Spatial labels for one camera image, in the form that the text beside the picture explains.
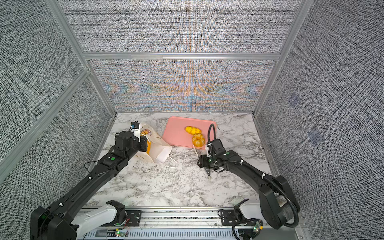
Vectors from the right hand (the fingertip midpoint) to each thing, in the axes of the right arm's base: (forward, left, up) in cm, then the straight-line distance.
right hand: (201, 162), depth 85 cm
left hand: (+8, +30, +15) cm, 34 cm away
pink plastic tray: (+26, +18, -6) cm, 32 cm away
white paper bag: (+9, +25, -1) cm, 27 cm away
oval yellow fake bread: (+26, +5, -2) cm, 26 cm away
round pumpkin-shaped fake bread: (+17, +1, -2) cm, 17 cm away
